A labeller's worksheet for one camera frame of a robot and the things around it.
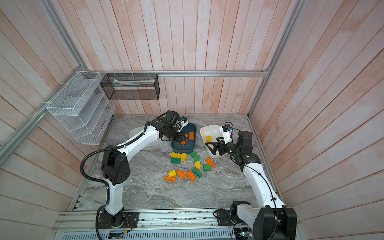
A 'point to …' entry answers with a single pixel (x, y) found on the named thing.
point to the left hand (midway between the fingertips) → (183, 140)
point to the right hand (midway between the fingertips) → (212, 141)
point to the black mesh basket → (131, 86)
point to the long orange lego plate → (183, 142)
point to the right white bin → (209, 134)
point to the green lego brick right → (206, 167)
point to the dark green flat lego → (175, 160)
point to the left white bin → (136, 130)
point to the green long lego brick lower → (197, 172)
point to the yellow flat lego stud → (179, 155)
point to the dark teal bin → (190, 144)
